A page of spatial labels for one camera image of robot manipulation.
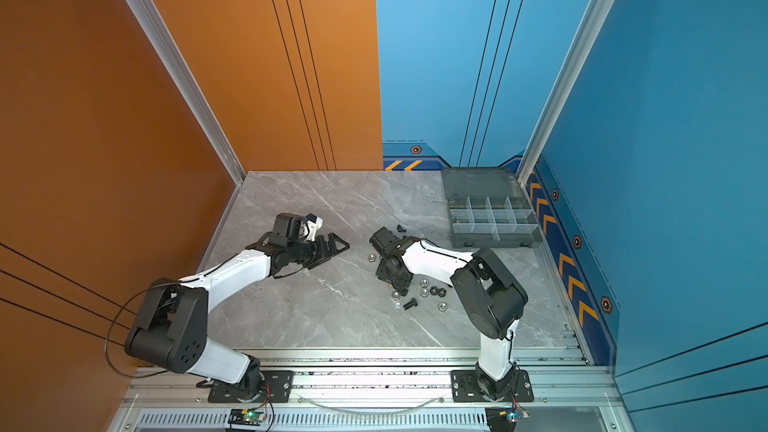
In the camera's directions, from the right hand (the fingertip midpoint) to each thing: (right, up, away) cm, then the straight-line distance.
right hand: (383, 279), depth 91 cm
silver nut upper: (+13, -1, 0) cm, 13 cm away
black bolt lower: (+9, -6, -5) cm, 12 cm away
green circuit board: (-32, -28, -21) cm, 47 cm away
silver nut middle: (+13, -3, -3) cm, 13 cm away
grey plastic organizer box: (+37, +21, +13) cm, 45 cm away
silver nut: (+4, -5, -2) cm, 6 cm away
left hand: (-12, +10, -3) cm, 16 cm away
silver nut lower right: (+18, -7, -5) cm, 20 cm away
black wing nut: (+6, +14, +11) cm, 19 cm away
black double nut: (+16, -3, -2) cm, 16 cm away
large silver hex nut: (-4, +6, +5) cm, 9 cm away
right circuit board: (+30, -29, -20) cm, 46 cm away
